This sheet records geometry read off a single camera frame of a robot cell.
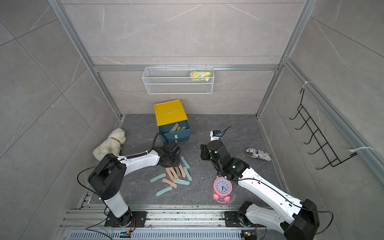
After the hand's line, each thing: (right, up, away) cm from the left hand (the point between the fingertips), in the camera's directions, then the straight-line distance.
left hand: (178, 160), depth 92 cm
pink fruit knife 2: (+2, -6, -2) cm, 7 cm away
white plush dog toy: (-42, +9, 0) cm, 43 cm away
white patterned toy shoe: (+51, +4, +2) cm, 51 cm away
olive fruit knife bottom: (0, -7, -3) cm, 7 cm away
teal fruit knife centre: (+6, -7, -4) cm, 10 cm away
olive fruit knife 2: (+1, +20, -1) cm, 20 cm away
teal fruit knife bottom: (-7, -15, -9) cm, 19 cm away
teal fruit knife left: (-10, -9, -4) cm, 14 cm away
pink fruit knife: (-4, -12, -6) cm, 14 cm away
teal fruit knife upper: (+4, -2, +1) cm, 5 cm away
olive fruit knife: (-2, +21, -2) cm, 21 cm away
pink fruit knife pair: (-2, -7, -4) cm, 8 cm away
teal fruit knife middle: (+3, -12, -6) cm, 13 cm away
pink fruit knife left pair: (-5, -8, -4) cm, 10 cm away
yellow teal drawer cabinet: (-3, +24, -6) cm, 25 cm away
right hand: (+15, +11, -16) cm, 25 cm away
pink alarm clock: (+26, -13, -10) cm, 31 cm away
